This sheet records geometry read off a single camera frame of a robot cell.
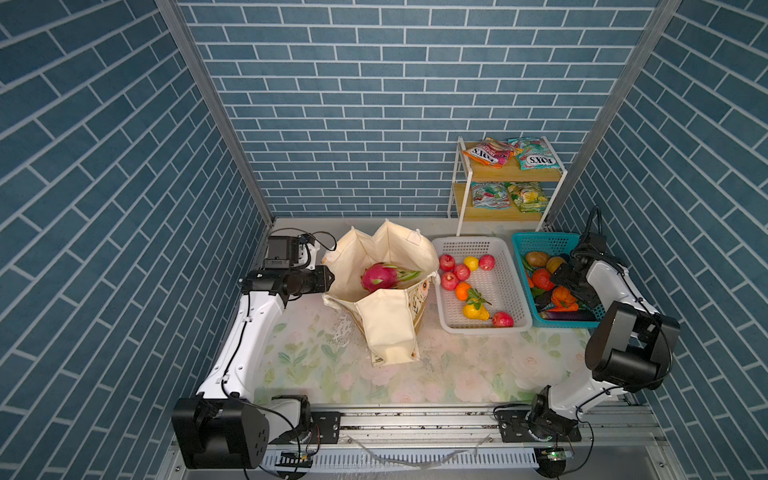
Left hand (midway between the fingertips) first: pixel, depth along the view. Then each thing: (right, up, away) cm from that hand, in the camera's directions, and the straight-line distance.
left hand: (330, 275), depth 80 cm
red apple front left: (+35, -4, +16) cm, 39 cm away
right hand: (+71, -4, +10) cm, 72 cm away
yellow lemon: (+44, +2, +23) cm, 49 cm away
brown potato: (+68, +3, +25) cm, 72 cm away
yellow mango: (+70, +2, +19) cm, 73 cm away
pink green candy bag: (+51, +26, +24) cm, 62 cm away
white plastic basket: (+46, -7, +21) cm, 51 cm away
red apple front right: (+49, -14, +8) cm, 52 cm away
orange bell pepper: (+69, -9, +11) cm, 70 cm away
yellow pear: (+40, -12, +9) cm, 43 cm away
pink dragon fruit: (+13, -1, +9) cm, 16 cm away
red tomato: (+66, -3, +17) cm, 68 cm away
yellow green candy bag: (+64, +25, +24) cm, 73 cm away
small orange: (+39, -7, +15) cm, 42 cm away
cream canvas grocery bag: (+16, -10, -7) cm, 20 cm away
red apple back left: (+35, +2, +21) cm, 41 cm away
